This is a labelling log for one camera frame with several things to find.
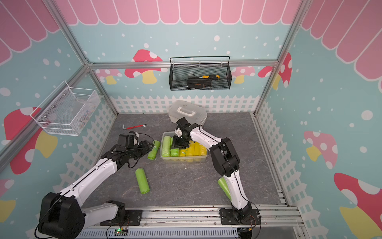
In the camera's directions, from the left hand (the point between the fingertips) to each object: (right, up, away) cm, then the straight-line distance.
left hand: (151, 149), depth 85 cm
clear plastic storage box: (+16, -8, +7) cm, 19 cm away
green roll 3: (-4, -18, -2) cm, 19 cm away
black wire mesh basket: (+14, +49, +14) cm, 53 cm away
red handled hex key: (-14, +14, +28) cm, 34 cm away
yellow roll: (+22, -3, +9) cm, 24 cm away
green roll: (-1, -4, +7) cm, 8 cm away
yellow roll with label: (+17, -3, +7) cm, 19 cm away
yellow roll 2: (+30, -2, +5) cm, 30 cm away
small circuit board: (-12, -40, -12) cm, 43 cm away
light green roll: (+7, +1, +7) cm, 10 cm away
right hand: (+11, 0, +8) cm, 14 cm away
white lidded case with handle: (+14, +25, +21) cm, 35 cm away
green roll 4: (+40, -18, -2) cm, 44 cm away
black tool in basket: (+26, +39, +4) cm, 47 cm away
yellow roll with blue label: (+27, -1, +10) cm, 28 cm away
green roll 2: (+12, -2, +4) cm, 13 cm away
